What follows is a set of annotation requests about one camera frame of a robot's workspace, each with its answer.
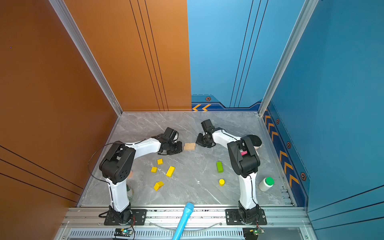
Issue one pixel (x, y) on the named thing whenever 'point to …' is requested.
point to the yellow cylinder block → (221, 182)
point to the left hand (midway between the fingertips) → (183, 148)
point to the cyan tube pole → (187, 212)
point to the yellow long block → (170, 171)
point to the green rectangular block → (220, 167)
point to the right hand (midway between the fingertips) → (196, 143)
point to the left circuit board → (123, 232)
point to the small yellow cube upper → (160, 161)
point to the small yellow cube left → (154, 169)
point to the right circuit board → (252, 233)
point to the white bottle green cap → (266, 184)
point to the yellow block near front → (158, 185)
